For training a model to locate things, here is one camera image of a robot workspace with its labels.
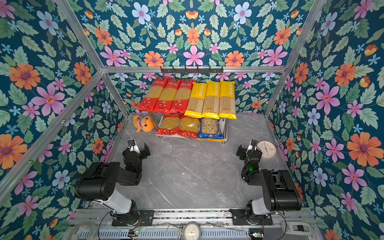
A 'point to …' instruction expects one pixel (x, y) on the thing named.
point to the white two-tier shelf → (223, 121)
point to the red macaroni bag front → (170, 125)
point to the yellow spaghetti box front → (211, 103)
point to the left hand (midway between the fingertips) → (137, 141)
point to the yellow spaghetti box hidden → (227, 103)
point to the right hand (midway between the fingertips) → (249, 146)
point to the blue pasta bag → (210, 130)
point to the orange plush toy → (145, 123)
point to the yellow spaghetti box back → (196, 100)
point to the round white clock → (267, 148)
